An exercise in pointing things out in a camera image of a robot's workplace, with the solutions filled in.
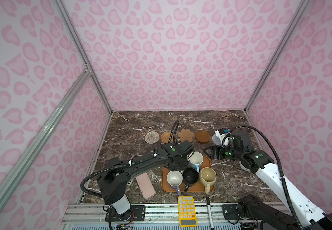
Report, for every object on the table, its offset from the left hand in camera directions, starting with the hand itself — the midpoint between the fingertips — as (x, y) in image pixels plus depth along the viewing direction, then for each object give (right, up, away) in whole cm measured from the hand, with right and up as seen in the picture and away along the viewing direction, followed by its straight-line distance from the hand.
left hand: (186, 166), depth 79 cm
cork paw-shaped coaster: (+2, +15, +25) cm, 29 cm away
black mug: (+3, -7, +4) cm, 9 cm away
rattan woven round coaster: (-12, +13, +25) cm, 31 cm away
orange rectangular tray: (+7, -13, +1) cm, 15 cm away
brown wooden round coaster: (+15, +14, +25) cm, 32 cm away
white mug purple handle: (-6, -9, +5) cm, 12 cm away
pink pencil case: (-22, -12, +2) cm, 25 cm away
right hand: (+12, +10, -5) cm, 17 cm away
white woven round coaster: (-22, +13, +24) cm, 35 cm away
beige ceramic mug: (+13, -8, +5) cm, 16 cm away
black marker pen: (+11, -22, -7) cm, 26 cm away
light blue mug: (+7, +2, +8) cm, 11 cm away
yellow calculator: (0, -21, -6) cm, 22 cm away
